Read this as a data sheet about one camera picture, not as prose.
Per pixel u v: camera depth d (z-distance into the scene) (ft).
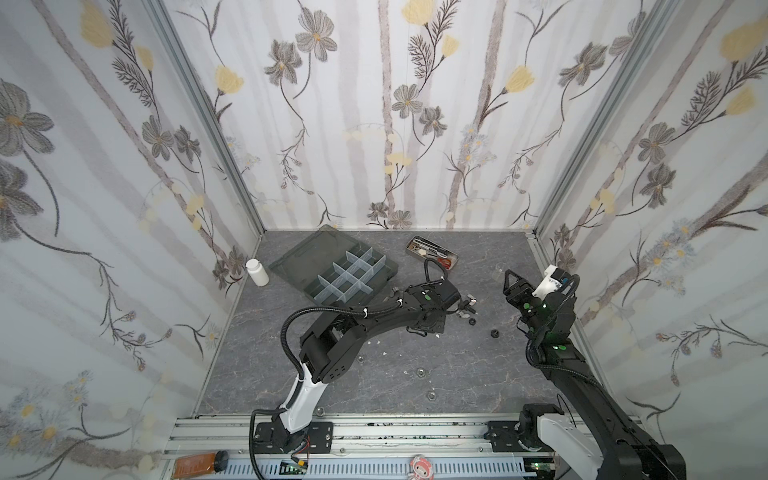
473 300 3.24
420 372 2.75
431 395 2.63
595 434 1.57
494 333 3.05
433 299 2.22
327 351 1.66
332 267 3.43
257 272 3.23
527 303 2.30
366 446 2.40
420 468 2.21
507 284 2.50
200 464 2.21
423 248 3.75
